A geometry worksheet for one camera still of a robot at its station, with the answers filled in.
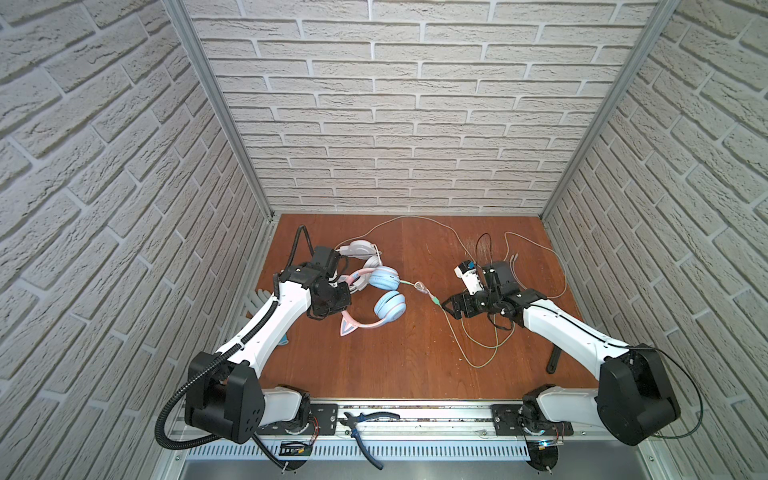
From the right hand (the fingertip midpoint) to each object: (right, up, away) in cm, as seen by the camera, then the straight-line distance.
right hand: (455, 299), depth 86 cm
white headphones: (-29, +14, +14) cm, 35 cm away
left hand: (-31, 0, -4) cm, 31 cm away
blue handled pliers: (-28, -28, -13) cm, 42 cm away
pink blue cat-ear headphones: (-19, 0, -12) cm, 22 cm away
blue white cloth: (-44, -6, -18) cm, 48 cm away
